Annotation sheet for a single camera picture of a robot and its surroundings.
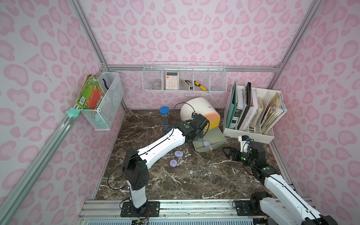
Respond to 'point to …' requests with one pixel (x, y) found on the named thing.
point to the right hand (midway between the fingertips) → (226, 148)
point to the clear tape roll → (156, 86)
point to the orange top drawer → (212, 116)
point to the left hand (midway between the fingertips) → (197, 132)
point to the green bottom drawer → (213, 139)
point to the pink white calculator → (171, 80)
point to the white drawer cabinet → (200, 106)
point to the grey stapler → (186, 84)
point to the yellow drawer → (214, 124)
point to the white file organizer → (246, 114)
